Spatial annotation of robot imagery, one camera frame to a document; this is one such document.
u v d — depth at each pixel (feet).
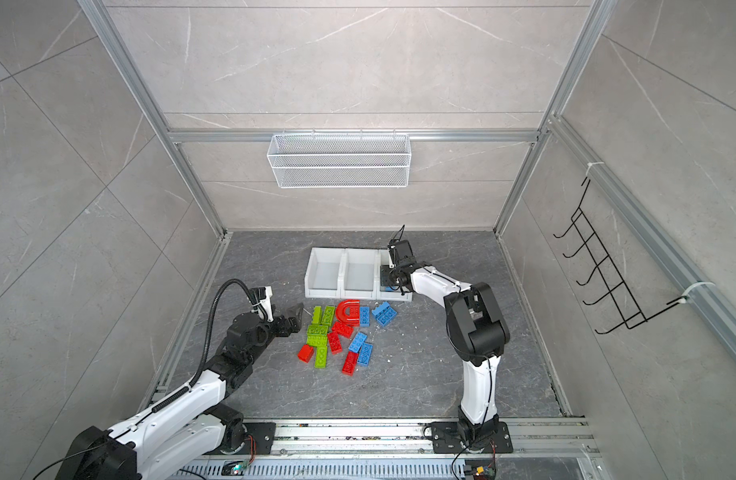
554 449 2.39
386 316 3.10
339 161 3.30
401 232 3.91
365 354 2.91
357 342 2.93
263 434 2.40
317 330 2.97
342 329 2.96
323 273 3.42
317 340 2.96
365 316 3.13
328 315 3.07
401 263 2.56
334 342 2.88
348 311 3.14
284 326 2.45
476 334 1.70
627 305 2.11
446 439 2.39
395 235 4.00
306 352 2.85
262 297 2.36
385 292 3.19
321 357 2.83
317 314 3.06
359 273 3.47
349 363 2.81
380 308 3.12
